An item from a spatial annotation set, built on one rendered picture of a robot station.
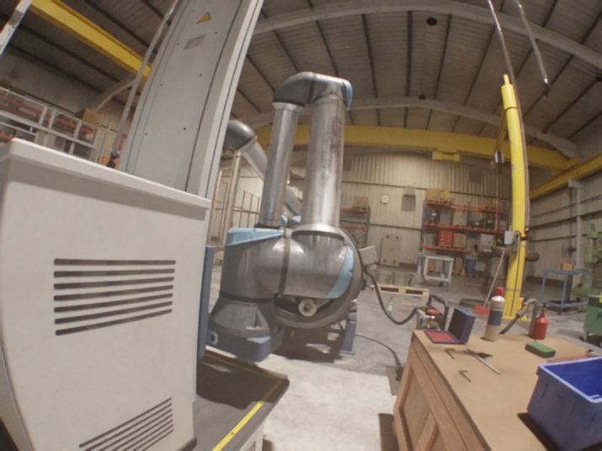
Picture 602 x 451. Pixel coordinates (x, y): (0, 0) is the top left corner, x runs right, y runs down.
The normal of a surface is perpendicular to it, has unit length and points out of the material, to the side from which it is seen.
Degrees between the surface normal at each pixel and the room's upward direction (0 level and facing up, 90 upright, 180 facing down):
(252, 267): 90
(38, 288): 90
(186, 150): 90
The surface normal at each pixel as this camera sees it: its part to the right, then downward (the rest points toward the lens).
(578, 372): -0.22, -0.09
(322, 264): 0.15, -0.22
